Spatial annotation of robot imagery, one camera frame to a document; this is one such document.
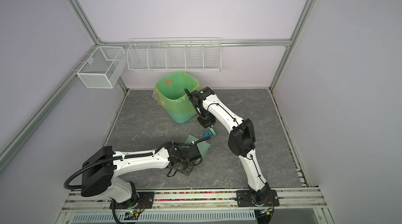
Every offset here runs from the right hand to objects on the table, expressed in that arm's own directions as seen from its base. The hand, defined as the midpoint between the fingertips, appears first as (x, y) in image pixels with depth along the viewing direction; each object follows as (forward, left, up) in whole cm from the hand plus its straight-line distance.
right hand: (211, 125), depth 86 cm
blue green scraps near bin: (+1, +3, -12) cm, 12 cm away
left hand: (-21, +13, -9) cm, 27 cm away
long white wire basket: (+42, +20, +18) cm, 50 cm away
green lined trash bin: (+26, +28, 0) cm, 38 cm away
